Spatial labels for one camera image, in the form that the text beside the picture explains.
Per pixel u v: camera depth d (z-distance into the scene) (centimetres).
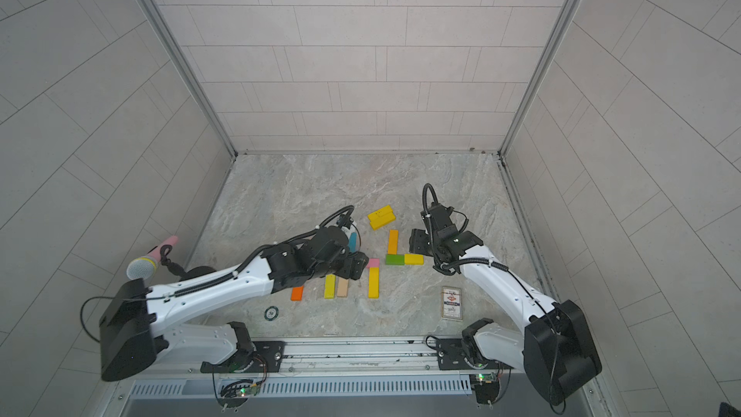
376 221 96
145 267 60
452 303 79
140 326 39
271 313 79
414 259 87
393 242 91
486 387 70
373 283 82
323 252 56
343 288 83
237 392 66
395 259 87
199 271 84
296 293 80
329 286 83
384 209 99
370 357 73
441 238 62
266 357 71
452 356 71
